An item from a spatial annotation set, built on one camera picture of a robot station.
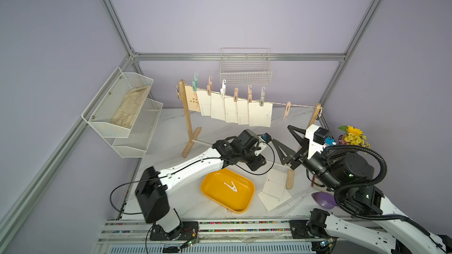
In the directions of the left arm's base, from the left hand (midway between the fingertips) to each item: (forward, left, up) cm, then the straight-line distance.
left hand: (260, 162), depth 75 cm
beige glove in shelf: (+17, +60, +12) cm, 63 cm away
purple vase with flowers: (+8, -40, +7) cm, 42 cm away
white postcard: (+16, +18, +16) cm, 29 cm away
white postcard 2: (-3, -9, -17) cm, 20 cm away
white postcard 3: (-11, -6, -19) cm, 23 cm away
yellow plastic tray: (-6, +13, -17) cm, 23 cm away
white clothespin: (-5, +12, -17) cm, 21 cm away
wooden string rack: (+29, +36, -17) cm, 49 cm away
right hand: (-3, -3, +23) cm, 24 cm away
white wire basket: (+49, +5, +17) cm, 52 cm away
